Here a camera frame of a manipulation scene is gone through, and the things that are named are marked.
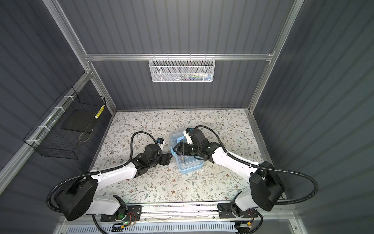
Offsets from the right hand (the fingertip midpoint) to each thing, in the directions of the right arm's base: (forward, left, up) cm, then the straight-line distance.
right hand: (180, 150), depth 81 cm
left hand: (+2, +9, -8) cm, 12 cm away
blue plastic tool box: (-6, -4, -3) cm, 8 cm away
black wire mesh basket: (+3, +58, +16) cm, 60 cm away
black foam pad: (+9, +52, +17) cm, 55 cm away
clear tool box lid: (+21, +6, -15) cm, 26 cm away
